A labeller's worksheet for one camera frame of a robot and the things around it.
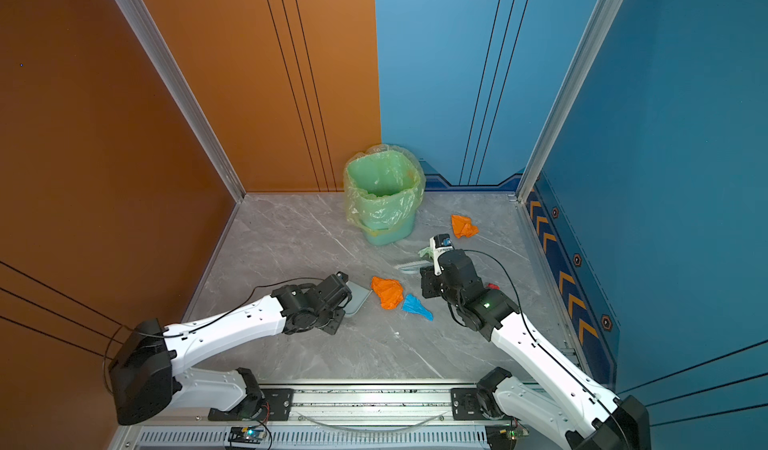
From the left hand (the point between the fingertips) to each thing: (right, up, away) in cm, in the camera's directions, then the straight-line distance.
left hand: (337, 314), depth 83 cm
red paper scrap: (+35, +13, -26) cm, 46 cm away
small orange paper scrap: (+41, +24, +26) cm, 54 cm away
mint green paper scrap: (+28, +16, +17) cm, 36 cm away
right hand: (+23, +13, -6) cm, 27 cm away
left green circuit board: (-19, -25, -12) cm, 34 cm away
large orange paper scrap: (+14, +4, +8) cm, 17 cm away
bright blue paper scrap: (+22, 0, +7) cm, 23 cm away
